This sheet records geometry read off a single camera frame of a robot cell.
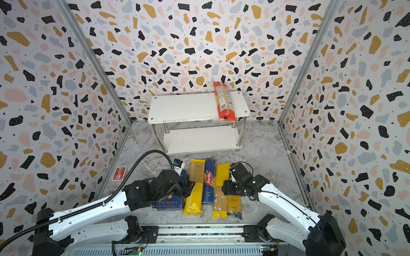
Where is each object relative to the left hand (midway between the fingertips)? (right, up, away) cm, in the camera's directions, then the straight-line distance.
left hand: (190, 181), depth 73 cm
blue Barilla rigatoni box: (-8, -11, +4) cm, 14 cm away
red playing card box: (-44, -1, +19) cm, 48 cm away
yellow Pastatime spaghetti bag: (+1, -12, +5) cm, 13 cm away
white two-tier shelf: (-7, +29, +25) cm, 39 cm away
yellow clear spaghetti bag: (+16, -14, +8) cm, 23 cm away
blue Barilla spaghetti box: (+8, -5, +14) cm, 17 cm away
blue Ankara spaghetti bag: (+23, -17, +4) cm, 29 cm away
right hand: (+17, -6, +7) cm, 20 cm away
